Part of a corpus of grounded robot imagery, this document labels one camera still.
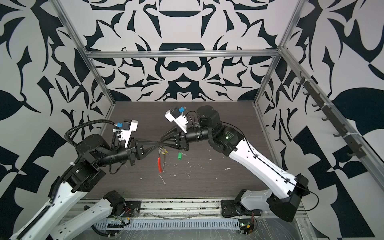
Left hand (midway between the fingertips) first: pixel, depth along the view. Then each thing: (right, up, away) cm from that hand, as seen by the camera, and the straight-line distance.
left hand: (158, 142), depth 53 cm
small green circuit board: (+37, -42, +18) cm, 59 cm away
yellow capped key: (+1, -5, +5) cm, 7 cm away
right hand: (+1, 0, 0) cm, 1 cm away
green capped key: (+4, -14, +39) cm, 41 cm away
